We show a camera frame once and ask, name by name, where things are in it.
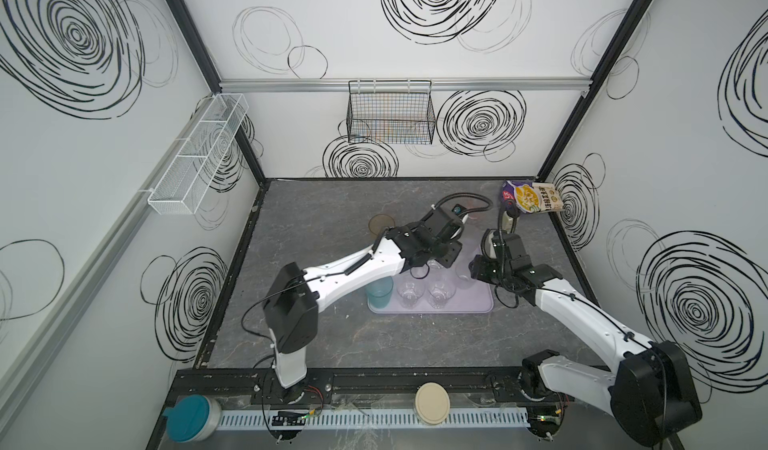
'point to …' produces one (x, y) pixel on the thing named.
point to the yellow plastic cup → (377, 223)
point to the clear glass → (410, 291)
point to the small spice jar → (507, 222)
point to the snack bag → (532, 197)
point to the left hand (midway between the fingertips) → (455, 243)
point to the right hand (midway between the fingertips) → (472, 267)
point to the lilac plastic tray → (478, 299)
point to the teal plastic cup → (379, 292)
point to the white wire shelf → (175, 194)
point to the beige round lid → (432, 402)
